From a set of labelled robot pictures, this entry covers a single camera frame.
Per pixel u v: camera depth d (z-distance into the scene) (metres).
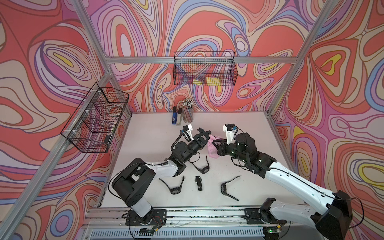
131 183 0.46
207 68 0.84
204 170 0.85
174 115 1.14
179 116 1.13
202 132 0.75
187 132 0.71
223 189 0.79
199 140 0.72
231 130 0.64
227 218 0.75
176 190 0.78
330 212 0.38
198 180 0.84
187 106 1.01
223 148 0.64
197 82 0.82
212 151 0.73
